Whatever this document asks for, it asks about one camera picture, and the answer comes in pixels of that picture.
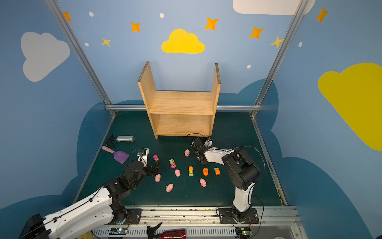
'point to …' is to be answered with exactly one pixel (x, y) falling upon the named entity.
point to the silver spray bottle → (126, 139)
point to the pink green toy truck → (155, 157)
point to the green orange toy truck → (217, 171)
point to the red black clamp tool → (180, 233)
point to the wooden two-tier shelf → (179, 113)
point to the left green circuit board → (118, 231)
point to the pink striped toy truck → (172, 164)
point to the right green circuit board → (243, 232)
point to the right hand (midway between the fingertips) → (206, 150)
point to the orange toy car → (205, 171)
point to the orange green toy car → (190, 171)
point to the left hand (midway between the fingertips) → (155, 159)
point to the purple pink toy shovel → (119, 156)
